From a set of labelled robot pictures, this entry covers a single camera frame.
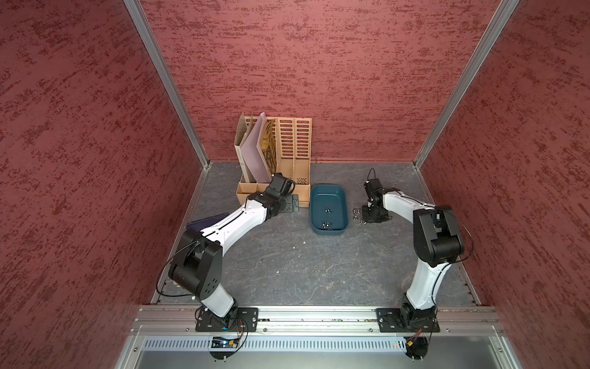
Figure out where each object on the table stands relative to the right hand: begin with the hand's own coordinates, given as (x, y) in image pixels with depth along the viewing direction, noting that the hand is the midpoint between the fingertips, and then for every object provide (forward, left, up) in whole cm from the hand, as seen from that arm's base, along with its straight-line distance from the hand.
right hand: (371, 221), depth 98 cm
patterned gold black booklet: (+29, +45, +20) cm, 57 cm away
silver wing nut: (+4, +7, +1) cm, 8 cm away
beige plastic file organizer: (+39, +38, +10) cm, 55 cm away
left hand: (+1, +38, +12) cm, 40 cm away
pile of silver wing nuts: (-1, +20, 0) cm, 20 cm away
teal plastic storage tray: (+4, +18, 0) cm, 19 cm away
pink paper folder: (+20, +50, +18) cm, 56 cm away
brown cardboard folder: (+33, +56, +27) cm, 70 cm away
